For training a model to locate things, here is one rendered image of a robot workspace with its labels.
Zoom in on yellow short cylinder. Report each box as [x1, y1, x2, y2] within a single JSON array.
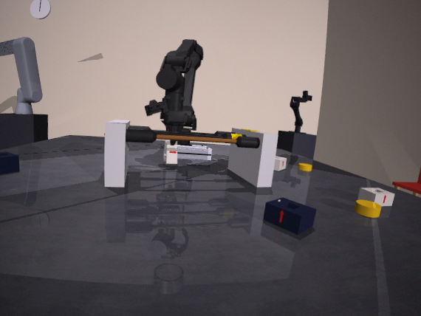
[[355, 200, 381, 218], [298, 163, 312, 171]]

